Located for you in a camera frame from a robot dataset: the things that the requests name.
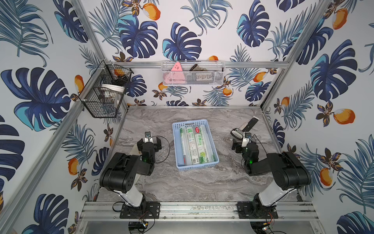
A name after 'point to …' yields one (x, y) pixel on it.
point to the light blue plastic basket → (182, 146)
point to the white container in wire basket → (118, 89)
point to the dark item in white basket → (202, 75)
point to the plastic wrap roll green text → (197, 161)
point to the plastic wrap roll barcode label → (191, 131)
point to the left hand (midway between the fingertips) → (149, 136)
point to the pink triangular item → (176, 76)
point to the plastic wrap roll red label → (202, 151)
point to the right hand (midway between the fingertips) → (243, 139)
